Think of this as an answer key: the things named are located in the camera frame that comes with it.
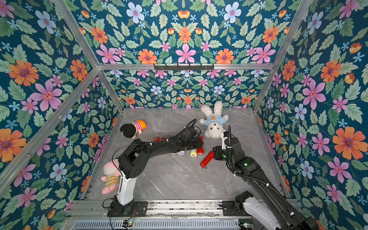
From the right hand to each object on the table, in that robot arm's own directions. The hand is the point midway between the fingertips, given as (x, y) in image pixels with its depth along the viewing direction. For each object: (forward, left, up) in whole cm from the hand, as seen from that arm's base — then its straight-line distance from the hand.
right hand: (216, 146), depth 77 cm
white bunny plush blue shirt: (+24, -1, -7) cm, 25 cm away
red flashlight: (+5, +9, -13) cm, 16 cm away
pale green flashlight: (+4, +26, -17) cm, 31 cm away
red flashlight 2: (+1, +4, -17) cm, 18 cm away
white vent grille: (-34, +30, -23) cm, 51 cm away
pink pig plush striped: (-11, +59, -11) cm, 61 cm away
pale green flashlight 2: (+3, +13, -15) cm, 20 cm away
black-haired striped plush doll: (+16, +57, -9) cm, 60 cm away
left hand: (+10, +6, -11) cm, 16 cm away
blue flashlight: (+4, +22, -16) cm, 27 cm away
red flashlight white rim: (+13, +40, -15) cm, 44 cm away
